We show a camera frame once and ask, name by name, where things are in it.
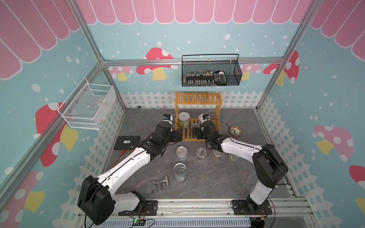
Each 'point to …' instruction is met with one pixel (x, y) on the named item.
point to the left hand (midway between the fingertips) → (175, 131)
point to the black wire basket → (210, 73)
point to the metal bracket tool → (166, 179)
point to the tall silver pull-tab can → (180, 171)
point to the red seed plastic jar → (201, 153)
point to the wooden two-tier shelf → (193, 109)
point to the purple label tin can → (181, 153)
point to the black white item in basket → (220, 78)
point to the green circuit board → (137, 222)
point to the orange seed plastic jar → (217, 154)
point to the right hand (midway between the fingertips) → (197, 128)
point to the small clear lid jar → (194, 126)
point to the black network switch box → (127, 142)
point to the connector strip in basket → (200, 79)
